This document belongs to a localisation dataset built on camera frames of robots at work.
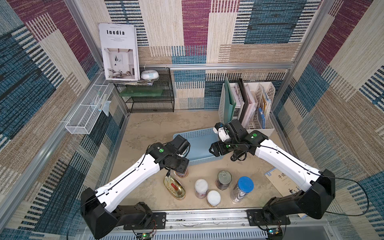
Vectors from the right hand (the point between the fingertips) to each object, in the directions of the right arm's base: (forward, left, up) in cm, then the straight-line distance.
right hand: (215, 146), depth 78 cm
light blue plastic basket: (+15, +7, -18) cm, 25 cm away
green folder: (+20, -9, +11) cm, 25 cm away
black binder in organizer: (+21, -18, +11) cm, 30 cm away
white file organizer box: (+34, -33, +6) cm, 48 cm away
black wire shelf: (+35, +36, +8) cm, 51 cm away
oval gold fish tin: (-16, +22, -16) cm, 31 cm away
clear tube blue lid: (-20, -11, 0) cm, 22 cm away
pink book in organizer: (+24, -24, +1) cm, 34 cm away
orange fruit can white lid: (-22, +2, -13) cm, 25 cm away
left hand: (-8, +17, -3) cm, 19 cm away
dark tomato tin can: (-13, -5, -10) cm, 17 cm away
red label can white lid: (-18, +7, -8) cm, 21 cm away
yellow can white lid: (-12, +17, -8) cm, 22 cm away
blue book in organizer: (+21, -31, -2) cm, 37 cm away
